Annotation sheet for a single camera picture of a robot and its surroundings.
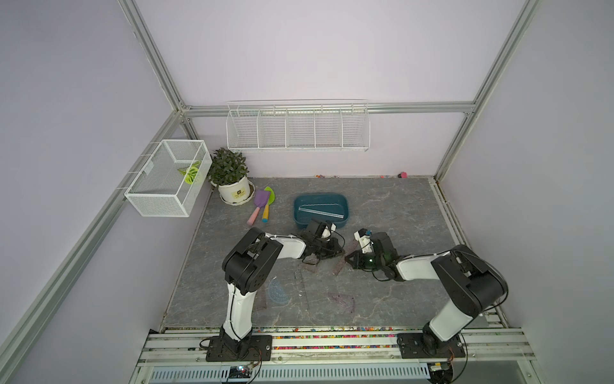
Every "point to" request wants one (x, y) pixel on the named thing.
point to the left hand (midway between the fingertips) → (345, 255)
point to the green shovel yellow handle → (266, 208)
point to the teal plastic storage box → (326, 207)
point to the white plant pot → (236, 192)
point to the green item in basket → (190, 172)
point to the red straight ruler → (336, 270)
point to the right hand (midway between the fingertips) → (345, 257)
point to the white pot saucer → (252, 193)
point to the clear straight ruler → (320, 213)
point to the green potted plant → (226, 167)
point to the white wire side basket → (170, 182)
